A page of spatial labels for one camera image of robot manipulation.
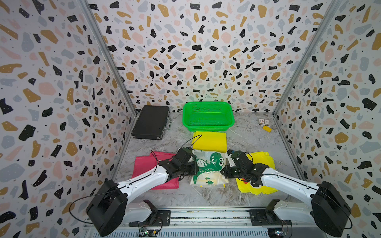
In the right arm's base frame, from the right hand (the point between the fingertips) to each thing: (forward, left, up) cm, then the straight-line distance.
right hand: (220, 172), depth 83 cm
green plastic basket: (+49, +6, -5) cm, 50 cm away
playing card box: (+45, -37, -6) cm, 58 cm away
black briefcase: (+39, +49, -2) cm, 63 cm away
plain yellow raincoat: (+26, +5, -8) cm, 28 cm away
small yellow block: (+39, -38, -8) cm, 55 cm away
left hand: (+1, +11, +3) cm, 11 cm away
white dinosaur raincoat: (+5, +6, 0) cm, 7 cm away
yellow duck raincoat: (+13, -29, -6) cm, 32 cm away
